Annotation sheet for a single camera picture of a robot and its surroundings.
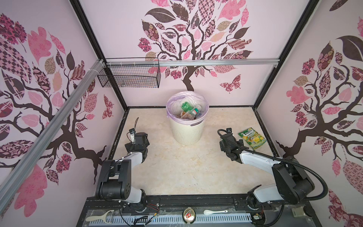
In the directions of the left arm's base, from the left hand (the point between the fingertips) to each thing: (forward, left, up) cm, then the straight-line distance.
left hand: (137, 141), depth 92 cm
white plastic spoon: (-39, -44, -5) cm, 60 cm away
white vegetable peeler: (-41, +9, -3) cm, 42 cm away
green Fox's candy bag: (+4, -81, -2) cm, 81 cm away
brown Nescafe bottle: (+12, -34, +13) cm, 38 cm away
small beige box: (-40, -88, +1) cm, 96 cm away
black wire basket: (+38, +5, +28) cm, 47 cm away
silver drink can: (-41, -34, +6) cm, 54 cm away
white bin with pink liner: (0, -33, +12) cm, 35 cm away
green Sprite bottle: (+18, -33, +15) cm, 41 cm away
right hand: (0, -64, +2) cm, 64 cm away
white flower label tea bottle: (+12, -39, +17) cm, 44 cm away
